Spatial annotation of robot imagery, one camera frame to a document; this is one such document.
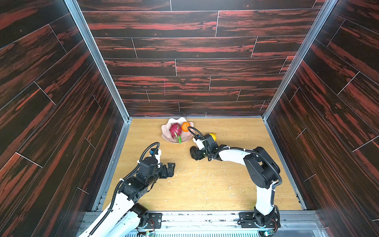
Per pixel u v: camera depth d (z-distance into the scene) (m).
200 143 0.83
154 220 0.74
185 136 1.06
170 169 0.68
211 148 0.77
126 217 0.60
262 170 0.51
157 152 0.69
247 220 0.73
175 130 1.02
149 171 0.55
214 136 1.04
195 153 0.86
